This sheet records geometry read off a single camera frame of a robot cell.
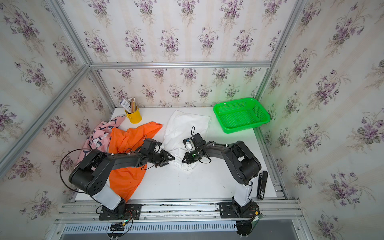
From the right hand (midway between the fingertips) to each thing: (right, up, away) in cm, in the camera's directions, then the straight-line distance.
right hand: (186, 161), depth 91 cm
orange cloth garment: (-34, -8, -9) cm, 36 cm away
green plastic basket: (+42, +30, +25) cm, 58 cm away
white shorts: (-5, +21, +19) cm, 29 cm away
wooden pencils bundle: (-39, +37, +13) cm, 55 cm away
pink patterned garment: (-53, +14, -1) cm, 55 cm away
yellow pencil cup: (-37, +28, +14) cm, 48 cm away
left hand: (-7, +1, -2) cm, 8 cm away
